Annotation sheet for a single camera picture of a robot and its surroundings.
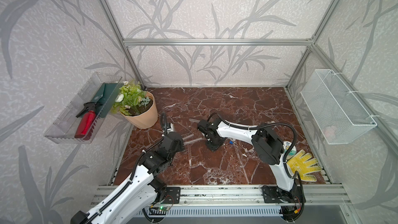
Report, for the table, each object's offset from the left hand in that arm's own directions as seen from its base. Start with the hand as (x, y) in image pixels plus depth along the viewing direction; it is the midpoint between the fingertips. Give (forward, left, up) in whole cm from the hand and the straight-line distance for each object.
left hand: (180, 138), depth 80 cm
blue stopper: (+3, -29, -11) cm, 31 cm away
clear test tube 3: (+19, -6, -13) cm, 24 cm away
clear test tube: (+4, -5, -12) cm, 13 cm away
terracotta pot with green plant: (+18, +26, +5) cm, 32 cm away
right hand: (+1, -18, -13) cm, 22 cm away
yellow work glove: (-10, -63, -11) cm, 65 cm away
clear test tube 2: (+7, -2, -12) cm, 14 cm away
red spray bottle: (-4, +33, +22) cm, 40 cm away
